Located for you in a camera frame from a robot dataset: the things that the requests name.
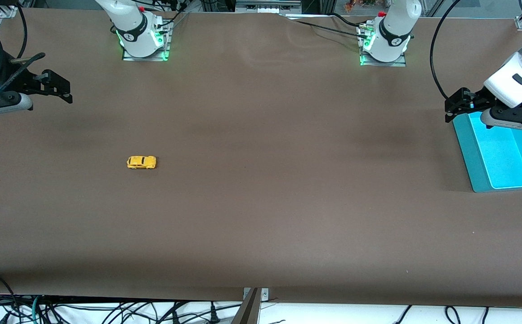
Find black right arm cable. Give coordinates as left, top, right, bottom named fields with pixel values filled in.
left=14, top=5, right=28, bottom=60

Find small silver table bracket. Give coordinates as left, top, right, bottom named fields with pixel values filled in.
left=243, top=288, right=270, bottom=302

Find teal storage box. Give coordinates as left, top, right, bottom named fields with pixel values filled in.
left=452, top=112, right=522, bottom=194

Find black base power cable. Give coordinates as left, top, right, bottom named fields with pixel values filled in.
left=155, top=0, right=190, bottom=28
left=330, top=12, right=369, bottom=30
left=283, top=15, right=366, bottom=41

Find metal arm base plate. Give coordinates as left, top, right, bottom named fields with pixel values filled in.
left=121, top=22, right=172, bottom=62
left=358, top=23, right=408, bottom=68

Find grey diagonal support beam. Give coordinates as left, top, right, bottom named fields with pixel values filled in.
left=230, top=288, right=262, bottom=324

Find grey metal frame unit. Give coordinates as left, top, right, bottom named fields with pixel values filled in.
left=235, top=0, right=303, bottom=14

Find yellow beetle toy car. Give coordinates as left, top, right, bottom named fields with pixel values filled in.
left=126, top=155, right=157, bottom=170

